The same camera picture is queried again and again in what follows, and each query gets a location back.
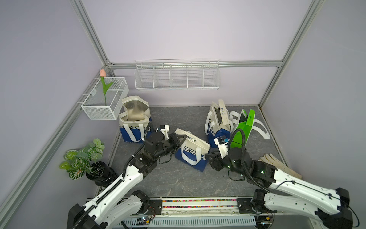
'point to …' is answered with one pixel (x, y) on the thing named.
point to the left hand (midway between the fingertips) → (188, 137)
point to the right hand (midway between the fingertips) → (207, 152)
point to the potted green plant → (84, 162)
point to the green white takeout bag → (248, 123)
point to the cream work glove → (269, 159)
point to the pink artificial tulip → (106, 88)
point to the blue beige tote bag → (133, 121)
